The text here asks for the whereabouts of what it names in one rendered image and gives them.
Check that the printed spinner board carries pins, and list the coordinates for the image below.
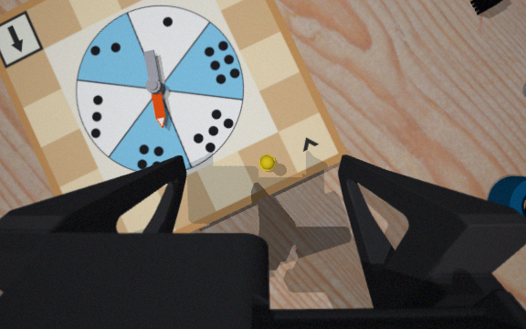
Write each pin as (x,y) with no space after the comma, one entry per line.
(105,88)

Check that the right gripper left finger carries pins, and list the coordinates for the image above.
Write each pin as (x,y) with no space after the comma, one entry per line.
(97,208)

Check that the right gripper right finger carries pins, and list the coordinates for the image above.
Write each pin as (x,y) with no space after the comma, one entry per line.
(449,232)

